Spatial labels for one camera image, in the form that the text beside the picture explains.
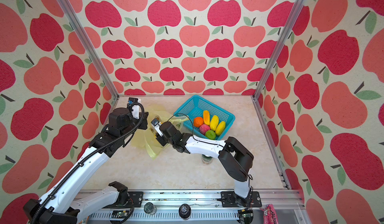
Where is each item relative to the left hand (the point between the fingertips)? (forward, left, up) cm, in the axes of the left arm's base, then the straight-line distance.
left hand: (150, 113), depth 73 cm
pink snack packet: (-40, -57, -28) cm, 75 cm away
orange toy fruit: (+10, -25, -21) cm, 34 cm away
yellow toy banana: (+11, -36, -24) cm, 44 cm away
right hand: (0, -4, -14) cm, 15 cm away
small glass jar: (-37, -2, -20) cm, 42 cm away
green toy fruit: (+1, -32, -22) cm, 39 cm away
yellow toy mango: (+17, -31, -25) cm, 43 cm away
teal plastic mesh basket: (+28, -24, -26) cm, 45 cm away
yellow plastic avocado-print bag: (-11, +1, -5) cm, 12 cm away
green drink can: (-15, -29, -22) cm, 39 cm away
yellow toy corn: (+8, -40, -25) cm, 48 cm away
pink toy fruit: (+6, -29, -23) cm, 37 cm away
